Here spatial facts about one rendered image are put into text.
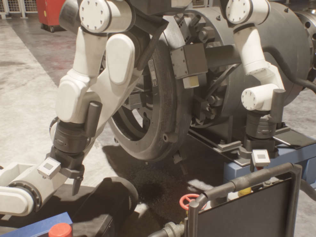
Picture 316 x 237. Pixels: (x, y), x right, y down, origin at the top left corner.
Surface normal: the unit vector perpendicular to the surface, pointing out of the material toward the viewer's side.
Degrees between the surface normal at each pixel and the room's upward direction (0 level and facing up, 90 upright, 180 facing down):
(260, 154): 30
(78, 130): 55
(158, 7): 126
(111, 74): 90
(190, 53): 67
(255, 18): 121
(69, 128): 46
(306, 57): 78
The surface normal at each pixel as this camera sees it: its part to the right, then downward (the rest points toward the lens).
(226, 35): 0.38, -0.41
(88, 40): -0.07, 0.37
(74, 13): -0.09, 0.11
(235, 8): -0.68, 0.14
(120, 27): 0.65, 0.75
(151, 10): 0.11, 0.85
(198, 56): 0.48, -0.06
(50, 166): 0.02, -0.65
